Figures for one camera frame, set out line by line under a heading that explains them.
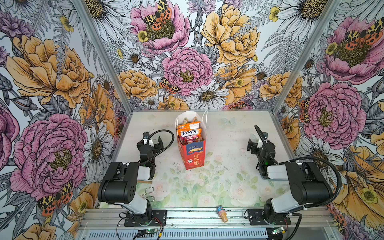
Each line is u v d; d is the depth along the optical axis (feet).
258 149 2.74
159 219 2.40
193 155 2.60
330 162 2.50
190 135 2.55
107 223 2.42
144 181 2.80
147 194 2.68
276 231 2.35
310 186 1.48
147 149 2.40
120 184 1.50
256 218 2.40
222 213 2.40
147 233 2.38
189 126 2.67
